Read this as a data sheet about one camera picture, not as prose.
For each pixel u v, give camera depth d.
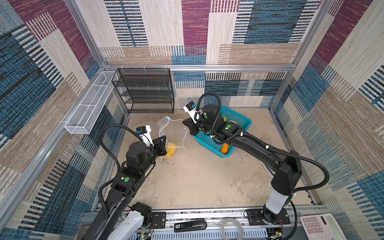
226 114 1.09
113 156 0.54
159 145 0.59
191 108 0.64
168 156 0.85
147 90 1.09
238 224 0.70
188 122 0.68
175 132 0.81
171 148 0.85
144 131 0.60
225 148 0.94
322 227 0.70
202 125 0.65
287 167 0.44
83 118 0.91
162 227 0.73
